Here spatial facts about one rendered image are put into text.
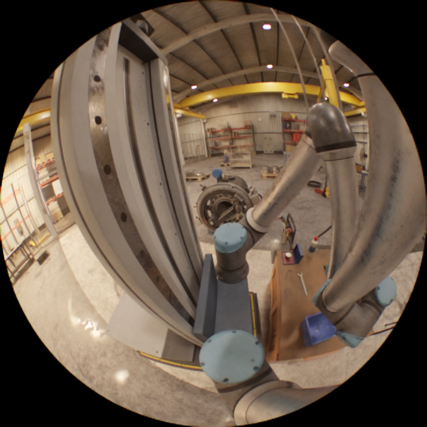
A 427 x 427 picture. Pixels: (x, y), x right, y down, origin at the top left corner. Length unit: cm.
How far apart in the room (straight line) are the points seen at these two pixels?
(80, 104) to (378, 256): 33
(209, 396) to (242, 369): 116
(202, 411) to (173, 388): 33
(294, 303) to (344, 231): 80
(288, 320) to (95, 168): 110
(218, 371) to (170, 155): 52
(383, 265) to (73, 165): 32
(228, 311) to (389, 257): 62
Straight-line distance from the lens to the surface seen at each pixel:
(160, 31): 864
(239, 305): 68
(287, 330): 103
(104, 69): 24
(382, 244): 16
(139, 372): 171
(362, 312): 47
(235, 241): 56
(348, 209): 38
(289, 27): 996
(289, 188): 52
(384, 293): 50
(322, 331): 112
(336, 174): 36
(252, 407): 34
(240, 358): 36
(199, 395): 151
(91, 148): 17
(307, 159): 48
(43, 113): 854
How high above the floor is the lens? 143
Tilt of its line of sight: 28 degrees down
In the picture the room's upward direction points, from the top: 9 degrees counter-clockwise
